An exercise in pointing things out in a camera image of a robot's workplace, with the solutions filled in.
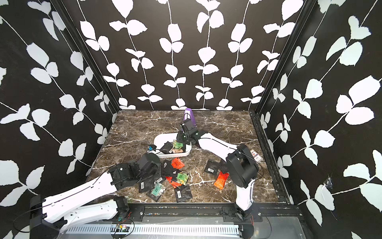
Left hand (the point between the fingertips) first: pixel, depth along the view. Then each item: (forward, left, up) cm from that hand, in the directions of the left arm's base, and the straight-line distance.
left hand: (164, 164), depth 75 cm
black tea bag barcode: (+4, -27, -15) cm, 31 cm away
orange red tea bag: (-5, -31, -15) cm, 35 cm away
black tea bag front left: (-6, +12, -14) cm, 20 cm away
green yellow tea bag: (+19, -5, -13) cm, 24 cm away
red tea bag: (+7, -5, -14) cm, 17 cm away
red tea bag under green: (-6, -4, -13) cm, 15 cm away
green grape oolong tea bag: (-8, +5, -15) cm, 18 cm away
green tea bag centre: (-3, -8, -14) cm, 17 cm away
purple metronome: (+33, -13, +1) cm, 36 cm away
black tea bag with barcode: (+17, +2, -12) cm, 21 cm away
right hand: (+19, -5, -1) cm, 20 cm away
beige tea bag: (+15, -4, -13) cm, 20 cm away
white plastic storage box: (+23, +8, -13) cm, 27 cm away
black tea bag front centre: (-11, -9, -14) cm, 20 cm away
